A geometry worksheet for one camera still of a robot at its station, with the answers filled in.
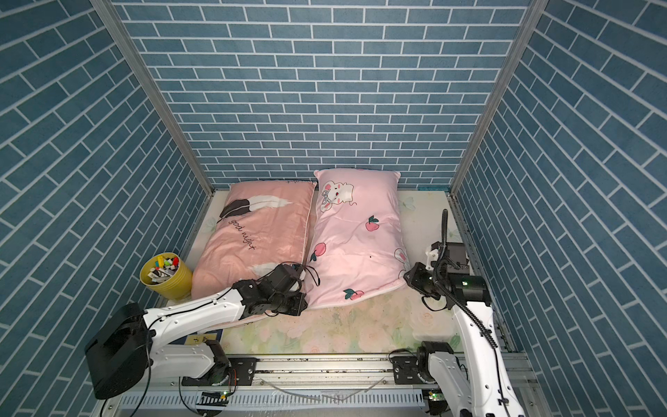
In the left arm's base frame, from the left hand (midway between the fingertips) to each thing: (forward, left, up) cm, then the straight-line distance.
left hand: (312, 309), depth 81 cm
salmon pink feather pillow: (+31, +22, +3) cm, 38 cm away
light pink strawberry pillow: (+19, -14, +8) cm, 25 cm away
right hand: (+5, -29, +12) cm, 32 cm away
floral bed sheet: (-2, -27, -5) cm, 28 cm away
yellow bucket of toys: (+9, +47, +5) cm, 48 cm away
